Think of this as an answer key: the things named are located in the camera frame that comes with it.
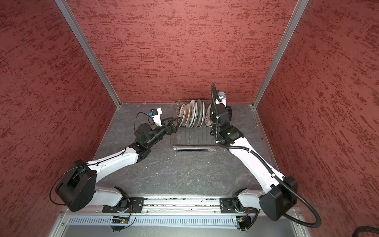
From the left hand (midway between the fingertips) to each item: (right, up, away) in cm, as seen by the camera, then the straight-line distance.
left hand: (178, 120), depth 76 cm
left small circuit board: (-30, -51, -4) cm, 59 cm away
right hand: (+23, +8, -2) cm, 24 cm away
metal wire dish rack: (+8, -14, +22) cm, 27 cm away
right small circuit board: (+31, -49, -5) cm, 59 cm away
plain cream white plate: (+13, +5, +16) cm, 21 cm away
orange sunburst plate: (0, +5, +30) cm, 30 cm away
